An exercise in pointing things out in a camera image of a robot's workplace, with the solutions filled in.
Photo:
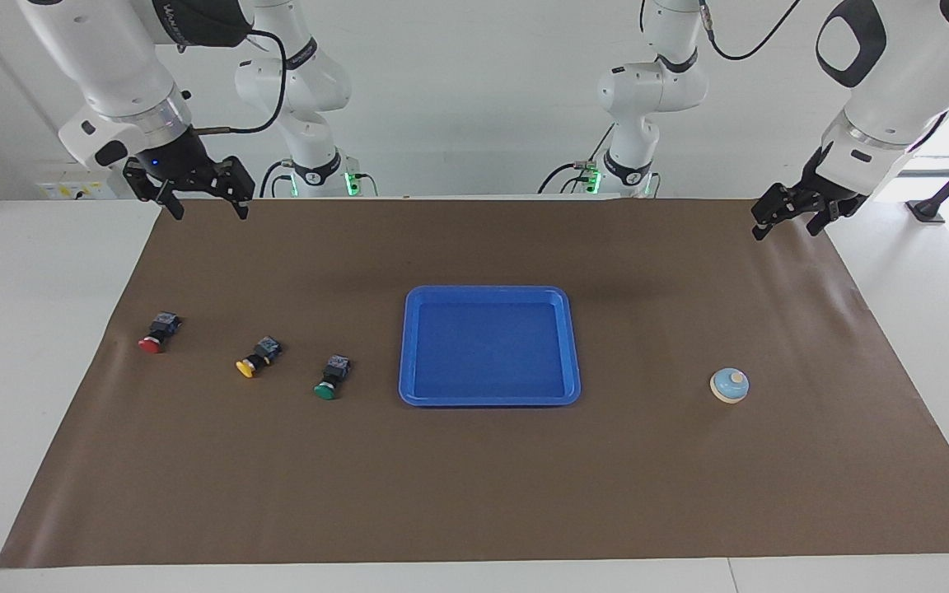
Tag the yellow push button switch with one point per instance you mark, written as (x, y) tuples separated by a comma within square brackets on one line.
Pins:
[(254, 361)]

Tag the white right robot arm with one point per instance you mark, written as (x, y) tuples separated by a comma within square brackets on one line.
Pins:
[(112, 66)]

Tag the brown table mat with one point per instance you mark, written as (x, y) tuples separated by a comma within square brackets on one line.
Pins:
[(483, 478)]

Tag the light blue desk bell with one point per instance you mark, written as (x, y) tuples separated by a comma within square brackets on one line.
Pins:
[(728, 387)]

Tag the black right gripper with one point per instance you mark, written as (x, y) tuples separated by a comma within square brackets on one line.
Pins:
[(182, 165)]

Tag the white wall socket box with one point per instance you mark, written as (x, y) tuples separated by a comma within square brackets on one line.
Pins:
[(71, 189)]

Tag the blue plastic tray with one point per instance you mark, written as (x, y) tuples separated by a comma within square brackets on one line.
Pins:
[(487, 354)]

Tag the green push button switch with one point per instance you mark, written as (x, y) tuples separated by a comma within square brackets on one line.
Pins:
[(329, 383)]

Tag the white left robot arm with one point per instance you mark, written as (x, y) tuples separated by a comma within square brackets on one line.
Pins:
[(895, 82)]

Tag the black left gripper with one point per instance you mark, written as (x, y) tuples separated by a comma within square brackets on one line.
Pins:
[(812, 193)]

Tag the red push button switch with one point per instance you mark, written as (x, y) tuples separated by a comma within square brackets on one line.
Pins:
[(153, 339)]

